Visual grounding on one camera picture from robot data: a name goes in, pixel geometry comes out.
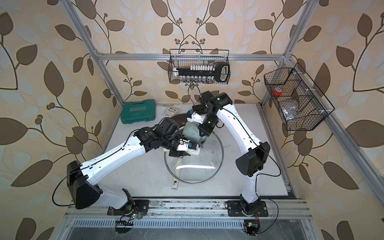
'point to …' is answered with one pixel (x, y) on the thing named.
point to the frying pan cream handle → (176, 173)
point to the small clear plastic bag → (171, 110)
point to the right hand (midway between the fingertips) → (203, 132)
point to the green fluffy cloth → (190, 130)
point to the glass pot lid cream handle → (198, 168)
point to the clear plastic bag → (291, 113)
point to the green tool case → (138, 111)
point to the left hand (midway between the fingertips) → (188, 144)
